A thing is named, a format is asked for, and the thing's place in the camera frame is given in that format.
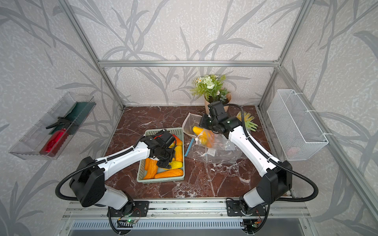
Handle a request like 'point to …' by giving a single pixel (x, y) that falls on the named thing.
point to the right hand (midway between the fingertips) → (199, 120)
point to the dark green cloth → (78, 114)
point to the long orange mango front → (169, 173)
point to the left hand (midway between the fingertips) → (177, 160)
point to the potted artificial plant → (210, 86)
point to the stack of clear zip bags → (213, 155)
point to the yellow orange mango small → (197, 130)
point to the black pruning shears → (62, 121)
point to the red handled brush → (54, 142)
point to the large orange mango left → (151, 166)
